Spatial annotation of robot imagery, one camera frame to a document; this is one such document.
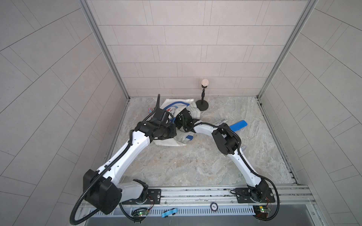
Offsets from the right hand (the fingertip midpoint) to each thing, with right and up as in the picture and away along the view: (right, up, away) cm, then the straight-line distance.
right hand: (168, 119), depth 101 cm
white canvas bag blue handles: (+5, +9, -14) cm, 18 cm away
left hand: (+9, -5, -23) cm, 26 cm away
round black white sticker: (+27, -41, -32) cm, 59 cm away
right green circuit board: (+50, -43, -33) cm, 74 cm away
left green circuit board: (-6, -41, -36) cm, 55 cm away
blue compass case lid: (+51, -5, -1) cm, 51 cm away
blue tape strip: (+8, -41, -35) cm, 54 cm away
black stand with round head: (+26, +10, +9) cm, 30 cm away
